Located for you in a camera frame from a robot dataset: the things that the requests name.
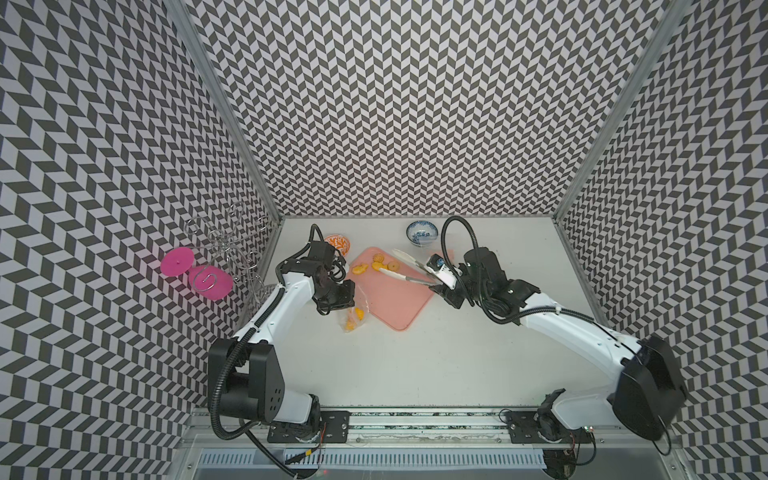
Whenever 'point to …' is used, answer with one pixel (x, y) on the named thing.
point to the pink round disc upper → (177, 261)
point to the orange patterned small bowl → (339, 242)
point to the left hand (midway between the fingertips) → (352, 305)
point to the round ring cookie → (393, 266)
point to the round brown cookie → (378, 257)
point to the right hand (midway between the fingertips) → (437, 283)
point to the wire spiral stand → (233, 233)
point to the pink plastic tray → (392, 300)
